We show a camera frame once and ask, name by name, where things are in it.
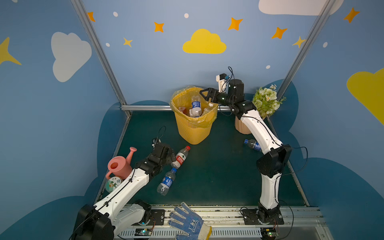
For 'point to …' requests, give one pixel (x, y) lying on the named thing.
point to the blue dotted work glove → (193, 224)
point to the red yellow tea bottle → (183, 110)
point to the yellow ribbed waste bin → (194, 135)
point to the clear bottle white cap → (207, 110)
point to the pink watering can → (118, 166)
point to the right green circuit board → (268, 233)
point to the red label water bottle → (180, 158)
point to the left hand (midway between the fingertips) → (168, 154)
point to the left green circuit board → (143, 231)
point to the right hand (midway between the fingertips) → (205, 89)
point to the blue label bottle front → (163, 189)
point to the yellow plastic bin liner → (182, 97)
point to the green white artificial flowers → (265, 101)
